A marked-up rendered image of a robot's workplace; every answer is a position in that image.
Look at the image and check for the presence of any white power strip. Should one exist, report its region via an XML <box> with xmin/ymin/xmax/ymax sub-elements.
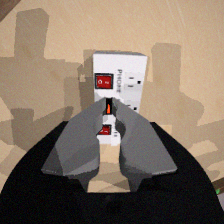
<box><xmin>93</xmin><ymin>51</ymin><xmax>147</xmax><ymax>146</ymax></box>

